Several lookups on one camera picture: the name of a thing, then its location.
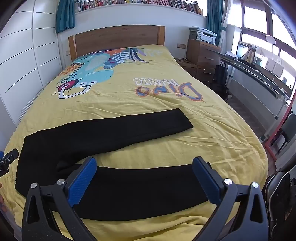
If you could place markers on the black bag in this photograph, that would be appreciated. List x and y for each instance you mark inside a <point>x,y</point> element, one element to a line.
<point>219,76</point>

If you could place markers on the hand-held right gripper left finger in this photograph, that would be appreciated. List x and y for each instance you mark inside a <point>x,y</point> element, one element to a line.
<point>84,178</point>

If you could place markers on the wooden nightstand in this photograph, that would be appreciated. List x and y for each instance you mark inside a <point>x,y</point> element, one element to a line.
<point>188,68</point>

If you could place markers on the wall socket plate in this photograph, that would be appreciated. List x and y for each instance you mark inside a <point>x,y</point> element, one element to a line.
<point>181,45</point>

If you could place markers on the grey chair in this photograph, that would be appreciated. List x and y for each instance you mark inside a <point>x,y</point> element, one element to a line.
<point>289,134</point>

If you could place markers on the window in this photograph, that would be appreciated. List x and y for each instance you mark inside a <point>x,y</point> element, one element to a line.
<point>261,18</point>

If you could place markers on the row of books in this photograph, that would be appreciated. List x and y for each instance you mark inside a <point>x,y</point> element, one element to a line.
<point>138,4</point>

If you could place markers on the white wardrobe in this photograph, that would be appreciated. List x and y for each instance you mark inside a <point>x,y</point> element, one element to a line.
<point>23,58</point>

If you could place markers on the dark glass desk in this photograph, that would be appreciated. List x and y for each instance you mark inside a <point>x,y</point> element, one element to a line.
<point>254,69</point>

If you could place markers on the red metal frame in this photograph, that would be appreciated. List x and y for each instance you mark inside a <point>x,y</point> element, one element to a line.
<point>281,125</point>

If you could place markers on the wooden dresser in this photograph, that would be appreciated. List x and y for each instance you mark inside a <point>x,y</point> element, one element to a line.
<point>203,58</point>

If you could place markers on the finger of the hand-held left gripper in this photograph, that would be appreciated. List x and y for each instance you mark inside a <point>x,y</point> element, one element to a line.
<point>12,155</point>
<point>4,167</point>

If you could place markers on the wooden headboard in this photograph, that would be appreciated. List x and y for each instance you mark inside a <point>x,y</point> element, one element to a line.
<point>115,37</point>

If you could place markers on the yellow printed bedspread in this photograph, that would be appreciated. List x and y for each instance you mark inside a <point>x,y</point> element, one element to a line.
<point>161,97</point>

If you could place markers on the teal curtain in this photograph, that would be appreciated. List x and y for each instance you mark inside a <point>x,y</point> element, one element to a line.
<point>213,16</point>
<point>66,14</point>

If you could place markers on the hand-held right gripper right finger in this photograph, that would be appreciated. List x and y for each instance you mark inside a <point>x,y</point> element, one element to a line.
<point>207,180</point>

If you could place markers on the white printer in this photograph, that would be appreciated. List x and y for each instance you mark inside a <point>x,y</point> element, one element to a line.
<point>203,35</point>

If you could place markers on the black chair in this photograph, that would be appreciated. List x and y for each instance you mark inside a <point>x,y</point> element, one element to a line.
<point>283,199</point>

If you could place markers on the black pants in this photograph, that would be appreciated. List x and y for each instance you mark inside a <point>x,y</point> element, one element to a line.
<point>115,185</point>

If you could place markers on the white round lamp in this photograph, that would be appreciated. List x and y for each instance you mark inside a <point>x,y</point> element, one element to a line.
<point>270,39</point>

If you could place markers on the person's left hand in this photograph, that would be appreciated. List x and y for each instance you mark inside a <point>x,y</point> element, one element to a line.
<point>3,205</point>

